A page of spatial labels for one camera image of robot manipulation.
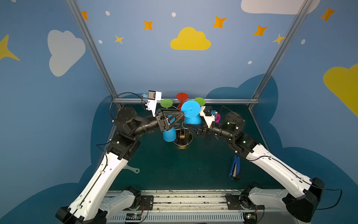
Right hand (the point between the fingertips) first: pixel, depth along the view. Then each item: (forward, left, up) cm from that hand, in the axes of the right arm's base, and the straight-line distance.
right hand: (192, 116), depth 63 cm
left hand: (-6, +5, +10) cm, 12 cm away
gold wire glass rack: (+12, +4, -37) cm, 39 cm away
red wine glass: (+24, +6, -9) cm, 27 cm away
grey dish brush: (-13, +33, -39) cm, 53 cm away
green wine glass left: (+17, +15, -8) cm, 24 cm away
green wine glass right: (+21, -6, -9) cm, 24 cm away
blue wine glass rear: (+2, +12, -20) cm, 23 cm away
